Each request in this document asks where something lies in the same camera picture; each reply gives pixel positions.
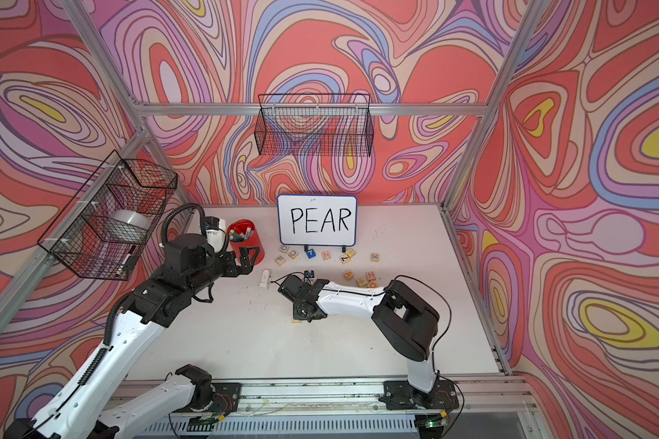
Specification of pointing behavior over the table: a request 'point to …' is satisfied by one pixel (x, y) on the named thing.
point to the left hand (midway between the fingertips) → (245, 249)
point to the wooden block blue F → (279, 260)
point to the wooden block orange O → (372, 284)
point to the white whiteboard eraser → (264, 281)
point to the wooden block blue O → (284, 249)
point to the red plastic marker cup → (243, 233)
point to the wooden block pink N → (326, 254)
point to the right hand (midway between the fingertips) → (307, 318)
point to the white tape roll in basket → (127, 225)
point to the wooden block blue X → (374, 257)
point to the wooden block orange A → (348, 274)
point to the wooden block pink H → (372, 275)
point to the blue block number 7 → (310, 253)
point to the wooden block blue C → (293, 253)
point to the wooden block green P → (295, 321)
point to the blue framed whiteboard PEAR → (312, 219)
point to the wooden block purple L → (344, 258)
